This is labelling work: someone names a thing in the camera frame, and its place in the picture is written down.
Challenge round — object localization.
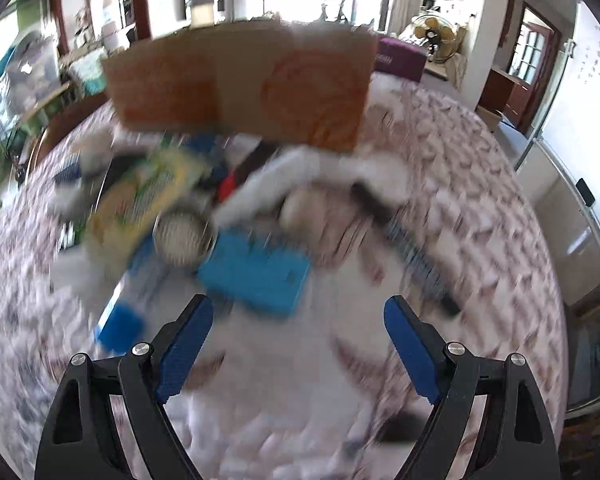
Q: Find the black remote control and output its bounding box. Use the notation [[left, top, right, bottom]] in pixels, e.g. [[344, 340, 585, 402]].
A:
[[351, 182, 460, 316]]

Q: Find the round metal tin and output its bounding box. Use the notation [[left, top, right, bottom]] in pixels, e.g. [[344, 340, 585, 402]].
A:
[[152, 207, 216, 268]]

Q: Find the blue rectangular box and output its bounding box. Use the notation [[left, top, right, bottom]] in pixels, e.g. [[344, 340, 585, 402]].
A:
[[197, 230, 311, 318]]

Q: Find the yellow green snack packet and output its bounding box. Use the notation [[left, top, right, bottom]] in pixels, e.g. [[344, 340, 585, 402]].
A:
[[84, 148, 211, 263]]

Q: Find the white plastic tube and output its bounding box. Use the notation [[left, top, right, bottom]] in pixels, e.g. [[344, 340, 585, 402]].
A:
[[211, 146, 322, 228]]

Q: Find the brown wooden door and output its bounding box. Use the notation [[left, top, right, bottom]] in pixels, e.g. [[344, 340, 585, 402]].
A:
[[504, 2, 564, 136]]

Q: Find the purple storage box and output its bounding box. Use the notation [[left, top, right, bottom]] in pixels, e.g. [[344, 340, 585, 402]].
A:
[[374, 36, 428, 82]]

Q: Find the brown cardboard box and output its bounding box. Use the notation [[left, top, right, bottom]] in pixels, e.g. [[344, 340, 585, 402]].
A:
[[102, 20, 378, 152]]

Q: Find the yellow standing fan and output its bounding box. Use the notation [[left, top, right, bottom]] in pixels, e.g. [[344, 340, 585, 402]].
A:
[[411, 14, 457, 64]]

